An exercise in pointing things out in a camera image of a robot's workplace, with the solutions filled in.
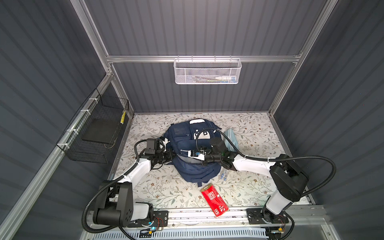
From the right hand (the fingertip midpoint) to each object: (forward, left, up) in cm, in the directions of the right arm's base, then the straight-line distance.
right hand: (192, 154), depth 82 cm
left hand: (+3, +11, -5) cm, 13 cm away
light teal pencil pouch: (+18, -26, -8) cm, 32 cm away
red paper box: (-21, -12, -13) cm, 27 cm away
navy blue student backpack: (+17, 0, -5) cm, 18 cm away
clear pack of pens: (-6, -18, -13) cm, 23 cm away
